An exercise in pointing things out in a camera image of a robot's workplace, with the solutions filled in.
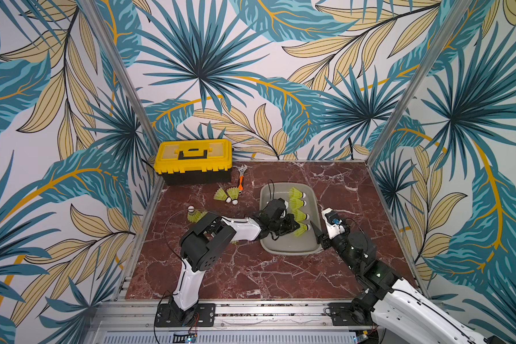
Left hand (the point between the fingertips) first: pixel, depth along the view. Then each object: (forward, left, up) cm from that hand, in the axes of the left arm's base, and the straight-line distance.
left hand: (301, 228), depth 89 cm
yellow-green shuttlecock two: (+18, +1, 0) cm, 18 cm away
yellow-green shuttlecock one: (+13, +1, 0) cm, 13 cm away
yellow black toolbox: (+28, +52, +9) cm, 60 cm away
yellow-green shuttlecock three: (+6, 0, -1) cm, 7 cm away
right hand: (-4, -4, +16) cm, 17 cm away
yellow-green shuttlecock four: (+17, +36, -1) cm, 40 cm away
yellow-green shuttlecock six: (0, 0, -1) cm, 2 cm away
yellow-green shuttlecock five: (+19, +30, -2) cm, 36 cm away
